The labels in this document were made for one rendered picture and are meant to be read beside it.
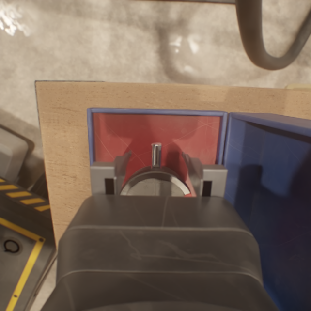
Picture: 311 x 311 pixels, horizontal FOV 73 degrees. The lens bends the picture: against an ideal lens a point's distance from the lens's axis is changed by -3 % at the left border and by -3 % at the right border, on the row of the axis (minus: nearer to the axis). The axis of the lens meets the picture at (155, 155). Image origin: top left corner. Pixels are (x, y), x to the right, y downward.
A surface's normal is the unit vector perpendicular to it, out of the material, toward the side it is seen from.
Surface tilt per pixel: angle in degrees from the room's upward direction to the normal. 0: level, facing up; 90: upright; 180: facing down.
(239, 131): 11
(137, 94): 0
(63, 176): 0
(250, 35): 71
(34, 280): 0
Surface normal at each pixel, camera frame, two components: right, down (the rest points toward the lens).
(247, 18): -0.07, 0.98
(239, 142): 0.19, 0.29
